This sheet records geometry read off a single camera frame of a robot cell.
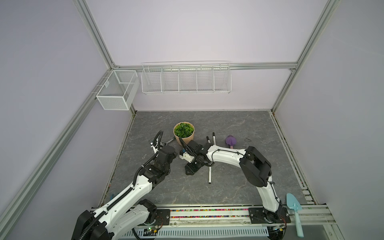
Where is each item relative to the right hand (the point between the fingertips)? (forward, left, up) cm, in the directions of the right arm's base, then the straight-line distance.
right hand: (189, 172), depth 89 cm
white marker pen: (+24, -16, 0) cm, 29 cm away
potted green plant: (+22, +3, +12) cm, 25 cm away
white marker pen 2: (+22, -12, 0) cm, 25 cm away
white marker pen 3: (-2, -12, 0) cm, 13 cm away
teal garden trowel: (-16, -55, 0) cm, 57 cm away
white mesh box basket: (+48, +49, +24) cm, 72 cm away
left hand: (+7, +11, +16) cm, 21 cm away
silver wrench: (+20, +17, +1) cm, 26 cm away
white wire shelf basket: (+51, +2, +31) cm, 60 cm away
